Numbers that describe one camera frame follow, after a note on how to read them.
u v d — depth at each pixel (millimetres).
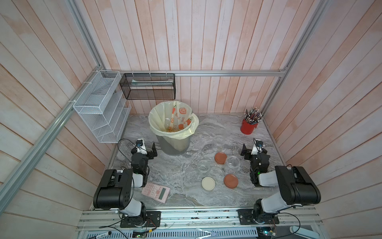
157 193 803
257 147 776
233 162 928
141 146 762
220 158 953
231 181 850
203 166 918
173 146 941
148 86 1019
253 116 981
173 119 955
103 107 715
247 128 1040
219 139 1073
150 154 821
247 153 831
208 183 842
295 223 730
